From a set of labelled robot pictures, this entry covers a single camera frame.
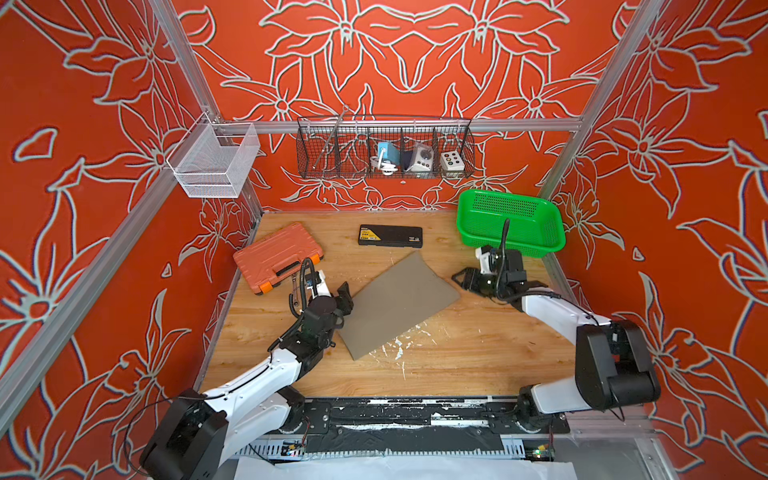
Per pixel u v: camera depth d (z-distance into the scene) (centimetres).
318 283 71
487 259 77
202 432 40
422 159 91
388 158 85
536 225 114
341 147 101
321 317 62
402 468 68
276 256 101
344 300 75
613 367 86
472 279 79
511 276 70
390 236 111
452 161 95
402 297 95
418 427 73
